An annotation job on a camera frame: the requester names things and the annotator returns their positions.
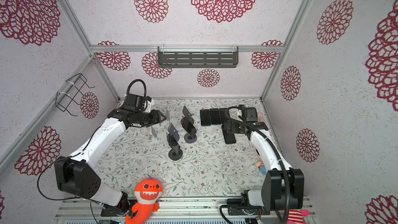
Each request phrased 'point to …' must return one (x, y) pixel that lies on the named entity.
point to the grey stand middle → (189, 139)
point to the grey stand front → (175, 153)
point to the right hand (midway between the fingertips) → (236, 123)
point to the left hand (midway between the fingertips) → (162, 121)
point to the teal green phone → (214, 113)
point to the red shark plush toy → (146, 193)
